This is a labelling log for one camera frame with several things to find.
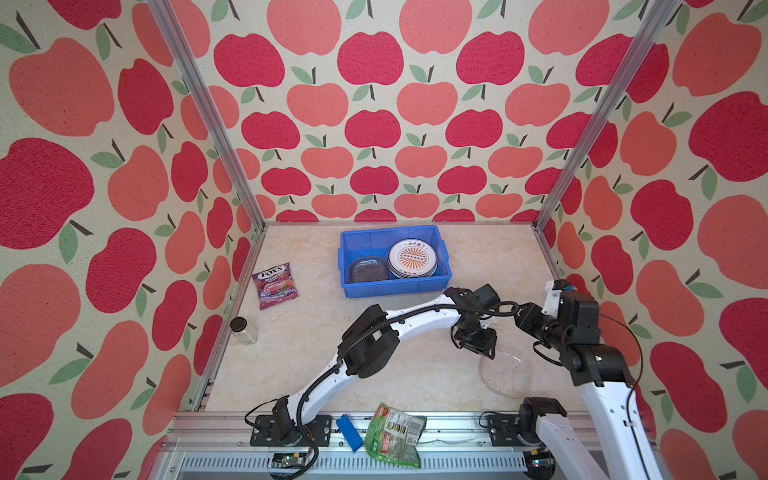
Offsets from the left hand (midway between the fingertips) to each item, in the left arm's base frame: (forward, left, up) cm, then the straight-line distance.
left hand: (495, 359), depth 81 cm
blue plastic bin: (+46, +33, -2) cm, 56 cm away
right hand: (+8, -5, +15) cm, 17 cm away
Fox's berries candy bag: (+26, +67, -2) cm, 72 cm away
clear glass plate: (-2, -4, -6) cm, 8 cm away
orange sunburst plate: (+38, +20, -2) cm, 43 cm away
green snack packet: (-17, +28, -4) cm, 33 cm away
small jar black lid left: (+8, +70, +2) cm, 71 cm away
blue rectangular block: (-16, +40, -6) cm, 43 cm away
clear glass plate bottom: (+34, +36, -3) cm, 49 cm away
